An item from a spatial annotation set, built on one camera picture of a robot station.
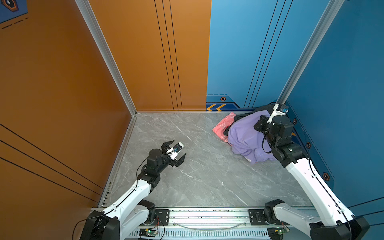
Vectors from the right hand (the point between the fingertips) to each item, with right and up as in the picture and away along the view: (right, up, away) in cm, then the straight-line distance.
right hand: (258, 115), depth 72 cm
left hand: (-40, -16, +10) cm, 45 cm away
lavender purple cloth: (-5, -12, +5) cm, 14 cm away
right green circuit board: (+10, -54, -2) cm, 55 cm away
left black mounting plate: (-47, -51, +2) cm, 69 cm away
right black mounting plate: (-1, -51, +1) cm, 51 cm away
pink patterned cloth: (-14, -7, +34) cm, 37 cm away
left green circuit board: (-53, -56, -1) cm, 77 cm away
